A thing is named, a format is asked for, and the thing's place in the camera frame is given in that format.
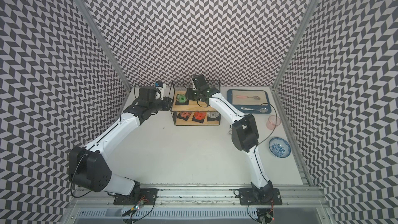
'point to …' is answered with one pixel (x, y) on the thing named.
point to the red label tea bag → (184, 115)
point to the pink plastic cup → (272, 121)
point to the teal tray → (255, 107)
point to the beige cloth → (249, 101)
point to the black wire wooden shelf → (192, 105)
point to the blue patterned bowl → (280, 147)
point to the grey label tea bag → (213, 114)
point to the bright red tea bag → (199, 116)
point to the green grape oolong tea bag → (181, 98)
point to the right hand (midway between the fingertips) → (187, 96)
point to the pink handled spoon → (256, 97)
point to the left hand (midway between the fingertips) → (172, 101)
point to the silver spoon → (263, 110)
